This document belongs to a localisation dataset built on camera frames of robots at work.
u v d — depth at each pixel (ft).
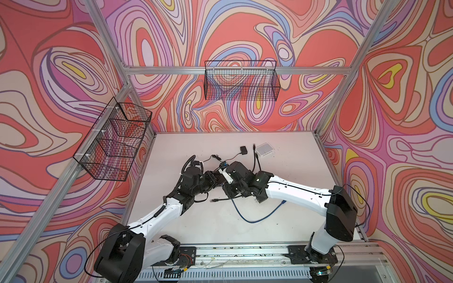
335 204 1.63
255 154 3.54
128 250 1.33
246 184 1.95
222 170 2.36
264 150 3.55
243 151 3.54
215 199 2.91
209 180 2.40
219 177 2.40
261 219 2.72
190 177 2.03
